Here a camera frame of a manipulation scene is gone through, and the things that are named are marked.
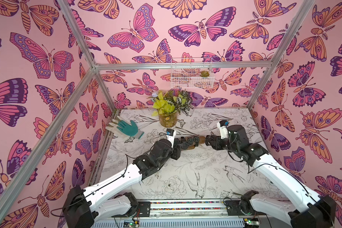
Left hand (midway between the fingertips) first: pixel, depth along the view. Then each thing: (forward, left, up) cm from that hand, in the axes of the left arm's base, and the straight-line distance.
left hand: (180, 143), depth 75 cm
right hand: (+4, -18, 0) cm, 18 cm away
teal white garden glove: (+25, +41, -18) cm, 52 cm away
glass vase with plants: (+29, +8, +1) cm, 30 cm away
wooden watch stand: (+9, -14, -11) cm, 20 cm away
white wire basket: (+48, -4, +12) cm, 50 cm away
